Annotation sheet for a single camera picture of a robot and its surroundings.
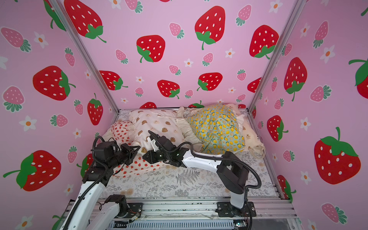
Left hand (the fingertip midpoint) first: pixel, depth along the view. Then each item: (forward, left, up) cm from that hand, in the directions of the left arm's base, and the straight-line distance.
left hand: (141, 145), depth 75 cm
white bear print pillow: (+24, -11, -9) cm, 28 cm away
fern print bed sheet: (-11, -18, -22) cm, 30 cm away
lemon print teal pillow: (+12, -42, +1) cm, 44 cm away
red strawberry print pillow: (+18, +23, -14) cm, 32 cm away
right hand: (-8, 0, -3) cm, 9 cm away
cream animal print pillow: (+11, -68, -15) cm, 70 cm away
